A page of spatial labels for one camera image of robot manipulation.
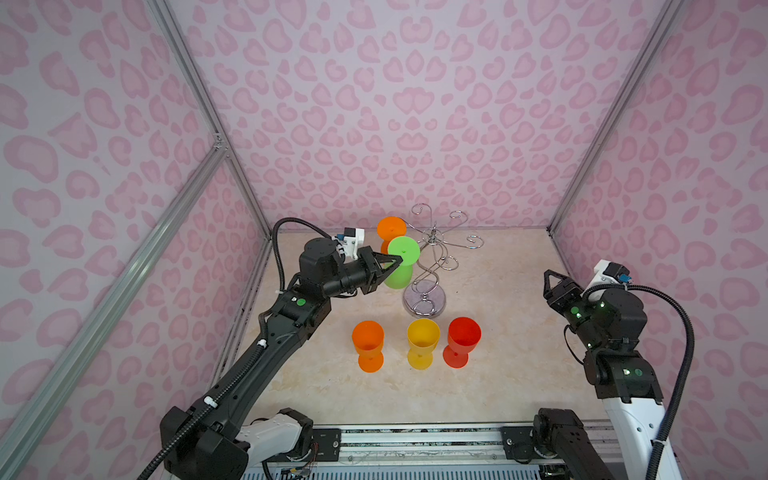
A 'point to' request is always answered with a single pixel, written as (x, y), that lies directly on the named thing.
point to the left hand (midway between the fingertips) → (404, 255)
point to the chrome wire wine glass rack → (425, 296)
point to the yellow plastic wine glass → (423, 336)
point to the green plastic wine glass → (409, 250)
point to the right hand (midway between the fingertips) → (551, 273)
